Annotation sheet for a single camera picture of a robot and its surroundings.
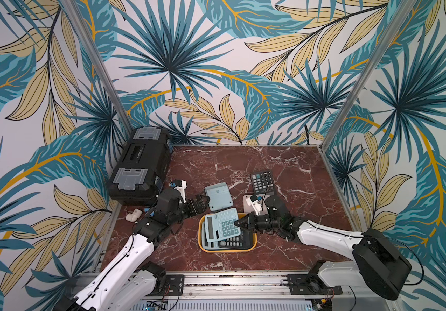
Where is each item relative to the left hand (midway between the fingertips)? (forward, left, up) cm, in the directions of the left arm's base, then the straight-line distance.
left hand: (201, 204), depth 77 cm
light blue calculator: (-9, -1, -11) cm, 15 cm away
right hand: (-5, -13, -6) cm, 16 cm away
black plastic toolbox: (+18, +28, 0) cm, 33 cm away
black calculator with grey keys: (+19, -28, -12) cm, 36 cm away
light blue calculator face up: (-5, -8, -8) cm, 13 cm away
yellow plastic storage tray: (-4, +1, -12) cm, 12 cm away
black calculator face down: (-9, -18, -15) cm, 25 cm away
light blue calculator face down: (+13, -6, -15) cm, 21 cm away
